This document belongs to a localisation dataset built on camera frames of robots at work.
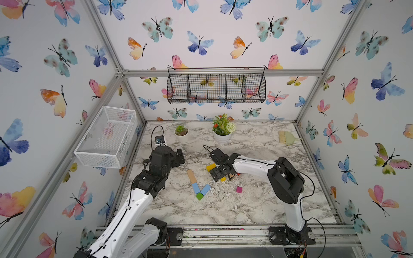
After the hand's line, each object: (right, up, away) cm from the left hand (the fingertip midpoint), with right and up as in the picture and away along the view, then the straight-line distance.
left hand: (173, 150), depth 76 cm
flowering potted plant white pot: (+24, +11, +17) cm, 31 cm away
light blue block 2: (+15, -22, +12) cm, 29 cm away
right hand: (+24, -12, +17) cm, 32 cm away
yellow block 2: (+25, -17, +15) cm, 33 cm away
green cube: (+12, -25, +10) cm, 29 cm away
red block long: (+29, -9, -11) cm, 32 cm away
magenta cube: (+33, -23, +12) cm, 42 cm away
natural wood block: (+7, -17, +18) cm, 25 cm away
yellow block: (+18, -11, +19) cm, 28 cm away
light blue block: (+9, -22, +12) cm, 27 cm away
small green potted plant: (-1, +10, +26) cm, 28 cm away
